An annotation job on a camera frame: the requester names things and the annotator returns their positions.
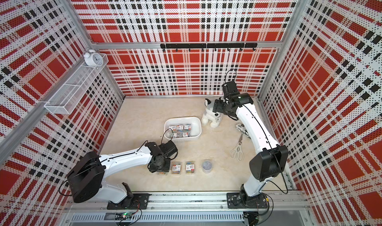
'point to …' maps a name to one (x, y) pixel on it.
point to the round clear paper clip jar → (207, 167)
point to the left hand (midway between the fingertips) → (165, 168)
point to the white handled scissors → (238, 151)
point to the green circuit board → (126, 216)
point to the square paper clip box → (190, 168)
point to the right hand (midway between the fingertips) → (223, 109)
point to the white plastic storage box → (196, 128)
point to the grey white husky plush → (209, 116)
